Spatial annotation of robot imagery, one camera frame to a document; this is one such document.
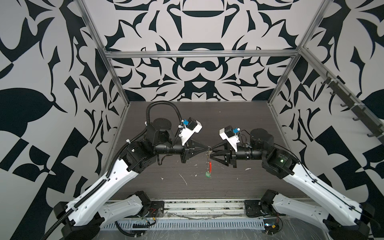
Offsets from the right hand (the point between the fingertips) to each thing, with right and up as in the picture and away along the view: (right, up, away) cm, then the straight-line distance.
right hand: (212, 153), depth 58 cm
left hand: (-2, +4, -4) cm, 5 cm away
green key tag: (0, -12, +11) cm, 16 cm away
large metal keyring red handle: (-1, -2, -3) cm, 4 cm away
